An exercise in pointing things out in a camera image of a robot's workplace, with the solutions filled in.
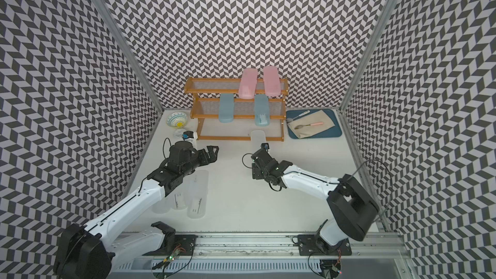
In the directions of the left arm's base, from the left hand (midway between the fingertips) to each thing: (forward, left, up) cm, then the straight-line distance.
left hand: (210, 151), depth 82 cm
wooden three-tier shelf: (+37, +1, -3) cm, 37 cm away
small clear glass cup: (+17, +22, -10) cm, 29 cm away
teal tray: (+22, -64, -14) cm, 69 cm away
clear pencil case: (+11, -21, -5) cm, 24 cm away
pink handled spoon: (+25, -44, -13) cm, 52 cm away
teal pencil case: (+21, -23, +3) cm, 31 cm away
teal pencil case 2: (+25, -5, +2) cm, 25 cm away
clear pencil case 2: (-13, +6, -14) cm, 20 cm away
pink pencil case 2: (+28, -17, +14) cm, 35 cm away
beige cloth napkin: (+31, -56, -12) cm, 65 cm away
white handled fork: (+30, -40, -14) cm, 52 cm away
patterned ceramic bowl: (+30, +27, -13) cm, 42 cm away
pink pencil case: (+31, -28, +14) cm, 44 cm away
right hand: (-4, -23, -10) cm, 25 cm away
